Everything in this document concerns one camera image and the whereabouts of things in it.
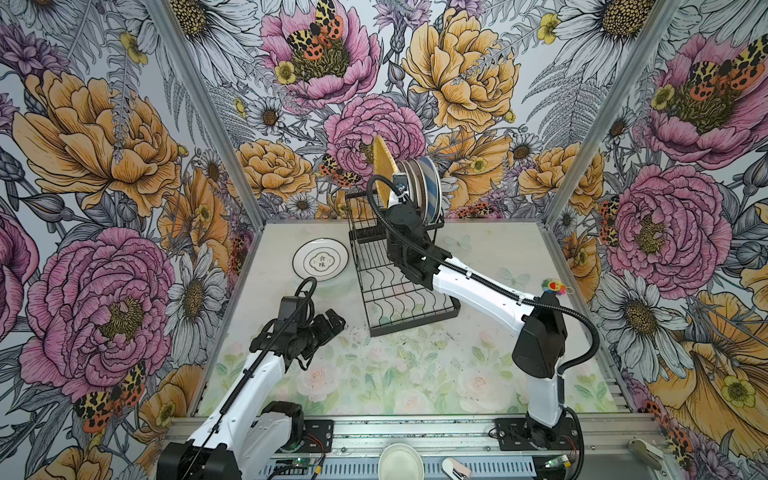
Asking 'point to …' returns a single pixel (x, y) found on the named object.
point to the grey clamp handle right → (646, 452)
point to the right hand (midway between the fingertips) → (396, 199)
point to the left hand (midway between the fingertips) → (334, 339)
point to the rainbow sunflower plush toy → (552, 286)
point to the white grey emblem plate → (321, 258)
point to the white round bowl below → (401, 462)
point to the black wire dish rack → (394, 300)
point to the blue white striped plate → (434, 189)
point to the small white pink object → (455, 470)
